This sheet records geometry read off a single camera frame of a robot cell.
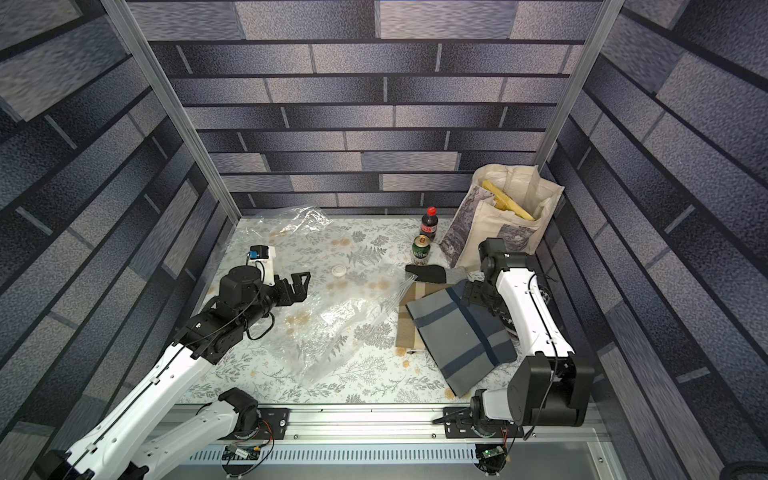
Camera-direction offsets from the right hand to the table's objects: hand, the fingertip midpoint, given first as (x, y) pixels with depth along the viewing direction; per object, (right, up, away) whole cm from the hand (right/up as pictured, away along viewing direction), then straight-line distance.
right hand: (484, 304), depth 80 cm
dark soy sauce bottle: (-12, +24, +26) cm, 37 cm away
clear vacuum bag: (-48, -10, +10) cm, 50 cm away
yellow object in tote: (+10, +30, +11) cm, 34 cm away
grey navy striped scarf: (-5, -12, +2) cm, 13 cm away
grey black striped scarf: (-10, +6, +20) cm, 23 cm away
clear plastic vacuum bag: (-67, +26, +37) cm, 81 cm away
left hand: (-50, +9, -7) cm, 51 cm away
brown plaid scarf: (-21, -10, +6) cm, 24 cm away
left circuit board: (-64, -33, -10) cm, 73 cm away
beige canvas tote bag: (+1, +23, +9) cm, 25 cm away
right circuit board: (0, -38, -7) cm, 38 cm away
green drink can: (-15, +16, +18) cm, 28 cm away
